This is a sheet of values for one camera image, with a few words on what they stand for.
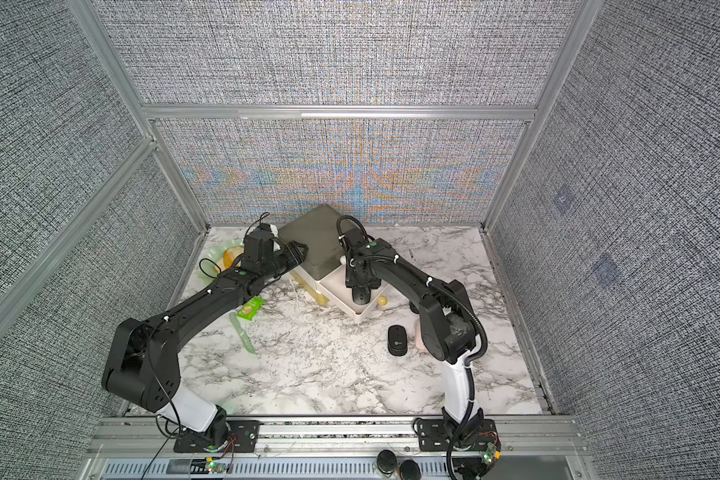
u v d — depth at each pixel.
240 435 0.74
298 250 0.80
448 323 0.53
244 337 0.90
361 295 0.88
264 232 0.78
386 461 0.65
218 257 1.05
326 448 0.73
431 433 0.73
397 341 0.86
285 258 0.78
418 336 0.88
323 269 0.84
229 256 1.00
